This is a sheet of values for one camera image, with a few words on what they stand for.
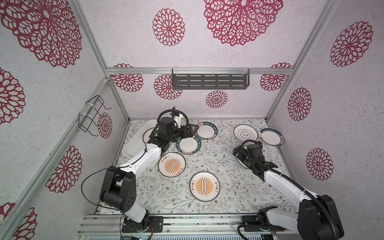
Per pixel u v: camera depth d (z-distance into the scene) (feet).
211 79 3.20
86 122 2.55
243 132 3.70
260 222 2.23
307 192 1.47
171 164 3.11
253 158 2.16
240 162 2.60
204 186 2.82
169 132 2.21
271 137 3.61
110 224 2.47
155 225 2.41
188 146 3.41
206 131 3.74
